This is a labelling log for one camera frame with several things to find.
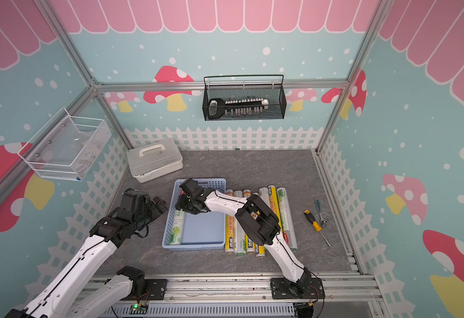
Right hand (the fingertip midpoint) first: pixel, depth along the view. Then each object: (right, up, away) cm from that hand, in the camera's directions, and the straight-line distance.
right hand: (178, 208), depth 91 cm
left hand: (-4, +1, -11) cm, 12 cm away
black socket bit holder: (+19, +46, -1) cm, 49 cm away
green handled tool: (+67, -6, -1) cm, 67 cm away
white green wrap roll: (+2, -7, -5) cm, 9 cm away
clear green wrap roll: (+29, -14, -10) cm, 33 cm away
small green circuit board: (-10, -34, -18) cm, 40 cm away
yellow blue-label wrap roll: (+37, -15, -10) cm, 41 cm away
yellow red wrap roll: (+24, -8, -5) cm, 26 cm away
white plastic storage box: (-14, +22, +9) cm, 28 cm away
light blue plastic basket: (+12, -10, -2) cm, 16 cm away
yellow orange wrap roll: (+33, -15, -10) cm, 37 cm away
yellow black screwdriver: (+62, -6, +1) cm, 63 cm away
